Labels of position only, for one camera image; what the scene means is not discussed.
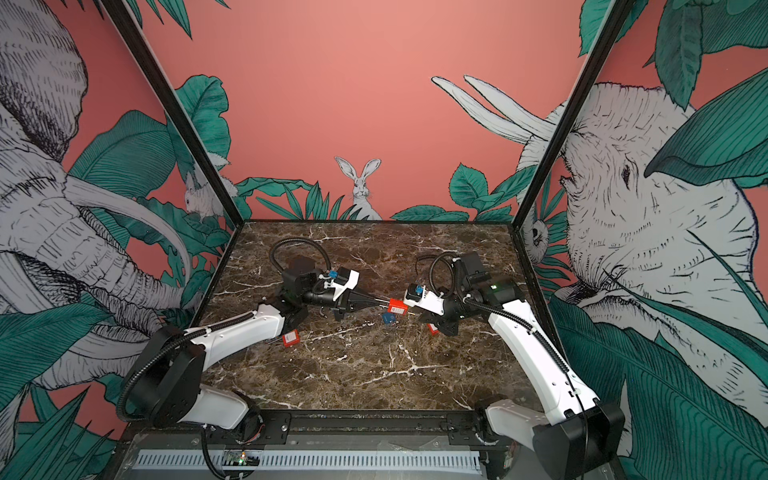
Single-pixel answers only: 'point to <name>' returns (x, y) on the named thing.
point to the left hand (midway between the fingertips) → (376, 299)
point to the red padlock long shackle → (395, 305)
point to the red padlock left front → (291, 338)
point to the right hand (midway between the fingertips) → (421, 311)
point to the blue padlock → (389, 317)
